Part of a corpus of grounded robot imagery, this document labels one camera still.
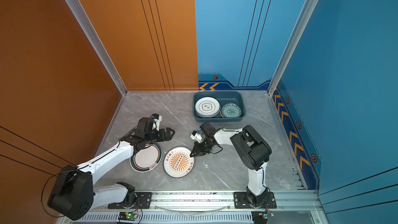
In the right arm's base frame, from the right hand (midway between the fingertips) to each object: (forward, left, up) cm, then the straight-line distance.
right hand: (191, 156), depth 87 cm
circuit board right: (-28, -34, -3) cm, 44 cm away
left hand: (+11, +12, +9) cm, 19 cm away
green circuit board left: (-27, +28, -2) cm, 39 cm away
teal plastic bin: (+45, -22, +1) cm, 50 cm away
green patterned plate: (+32, -26, +2) cm, 41 cm away
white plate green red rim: (-2, +23, +2) cm, 24 cm away
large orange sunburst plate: (-3, +7, 0) cm, 8 cm away
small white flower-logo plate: (+34, -9, +2) cm, 35 cm away
